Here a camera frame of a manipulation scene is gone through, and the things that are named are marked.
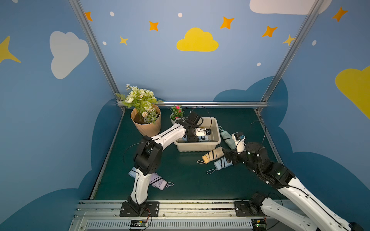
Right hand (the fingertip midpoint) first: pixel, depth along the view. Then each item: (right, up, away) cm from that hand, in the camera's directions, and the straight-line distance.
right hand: (232, 144), depth 73 cm
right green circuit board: (+14, -42, 0) cm, 44 cm away
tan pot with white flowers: (-50, +8, +20) cm, 54 cm away
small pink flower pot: (-30, +18, +29) cm, 46 cm away
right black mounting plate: (+6, -29, -6) cm, 30 cm away
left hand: (-18, +6, +22) cm, 29 cm away
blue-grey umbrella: (-2, -15, +16) cm, 22 cm away
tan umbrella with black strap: (-7, -10, +18) cm, 22 cm away
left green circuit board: (-48, -40, -1) cm, 63 cm away
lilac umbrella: (-42, -22, +9) cm, 48 cm away
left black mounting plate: (-42, -34, +1) cm, 54 cm away
